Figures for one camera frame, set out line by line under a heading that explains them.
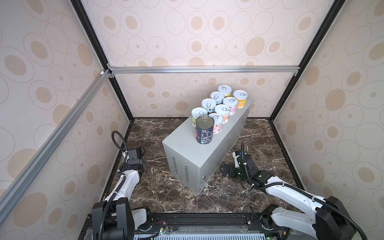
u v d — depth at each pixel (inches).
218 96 29.4
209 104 28.0
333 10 27.0
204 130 22.1
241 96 29.8
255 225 28.7
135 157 26.5
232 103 28.6
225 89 31.3
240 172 28.0
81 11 27.0
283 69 35.0
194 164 22.6
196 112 26.6
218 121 25.4
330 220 15.8
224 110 27.0
